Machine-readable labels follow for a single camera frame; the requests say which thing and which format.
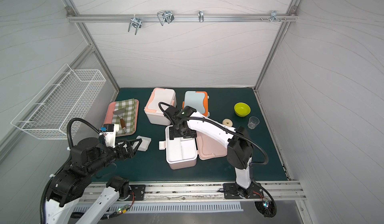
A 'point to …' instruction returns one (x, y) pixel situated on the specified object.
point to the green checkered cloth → (128, 116)
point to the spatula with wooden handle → (119, 112)
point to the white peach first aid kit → (158, 95)
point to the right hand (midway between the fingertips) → (180, 135)
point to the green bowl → (242, 109)
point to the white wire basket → (68, 96)
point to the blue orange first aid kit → (198, 100)
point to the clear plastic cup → (253, 121)
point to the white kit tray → (181, 152)
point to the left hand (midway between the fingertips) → (134, 140)
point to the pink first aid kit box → (208, 147)
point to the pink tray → (109, 114)
